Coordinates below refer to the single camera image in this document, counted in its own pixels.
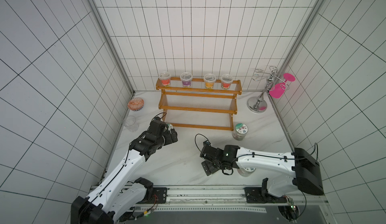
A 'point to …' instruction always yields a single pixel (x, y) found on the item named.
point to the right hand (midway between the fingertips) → (207, 167)
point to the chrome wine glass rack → (257, 104)
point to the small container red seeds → (165, 77)
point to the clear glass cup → (129, 122)
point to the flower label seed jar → (240, 131)
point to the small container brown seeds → (209, 80)
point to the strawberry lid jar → (246, 172)
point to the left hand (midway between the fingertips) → (168, 139)
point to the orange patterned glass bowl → (136, 104)
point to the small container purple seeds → (186, 78)
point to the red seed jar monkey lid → (170, 126)
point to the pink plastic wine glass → (277, 91)
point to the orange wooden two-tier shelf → (200, 95)
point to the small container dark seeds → (226, 80)
